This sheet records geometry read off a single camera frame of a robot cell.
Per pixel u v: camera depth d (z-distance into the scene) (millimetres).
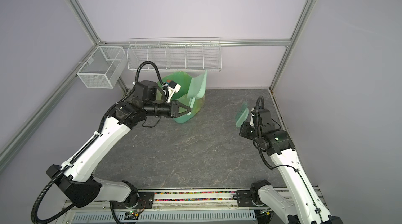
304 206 377
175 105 569
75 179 386
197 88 755
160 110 560
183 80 963
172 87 606
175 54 988
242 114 800
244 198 738
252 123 630
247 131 630
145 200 733
